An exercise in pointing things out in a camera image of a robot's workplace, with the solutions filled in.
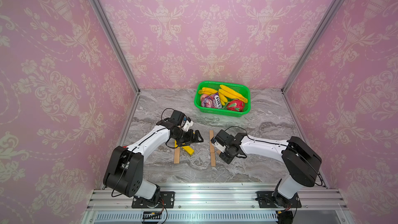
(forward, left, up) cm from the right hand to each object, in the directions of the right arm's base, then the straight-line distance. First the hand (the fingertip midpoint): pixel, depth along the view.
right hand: (224, 158), depth 86 cm
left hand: (+6, +15, +9) cm, 18 cm away
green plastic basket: (+47, -20, +6) cm, 52 cm away
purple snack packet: (+37, +4, +7) cm, 37 cm away
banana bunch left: (+47, +6, +7) cm, 48 cm away
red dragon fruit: (+31, -11, +8) cm, 34 cm away
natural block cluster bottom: (+1, +6, -1) cm, 6 cm away
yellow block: (+6, +19, 0) cm, 20 cm away
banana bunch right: (+44, -6, +7) cm, 45 cm away
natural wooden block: (+3, +27, 0) cm, 27 cm away
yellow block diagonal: (+2, +25, +16) cm, 30 cm away
